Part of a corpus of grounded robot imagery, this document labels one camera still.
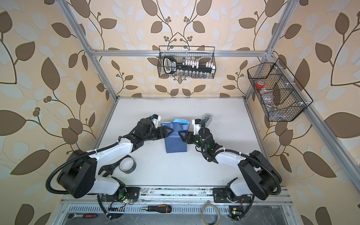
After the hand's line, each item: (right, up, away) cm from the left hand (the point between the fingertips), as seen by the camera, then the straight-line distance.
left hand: (172, 130), depth 83 cm
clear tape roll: (+24, -37, -17) cm, 47 cm away
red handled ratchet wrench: (-48, -40, -15) cm, 64 cm away
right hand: (+6, -2, 0) cm, 6 cm away
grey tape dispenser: (+25, +7, +19) cm, 32 cm away
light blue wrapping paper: (+1, -8, +3) cm, 9 cm away
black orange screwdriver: (-4, -36, -14) cm, 39 cm away
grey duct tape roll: (-27, -21, +1) cm, 34 cm away
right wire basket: (+60, +19, -10) cm, 63 cm away
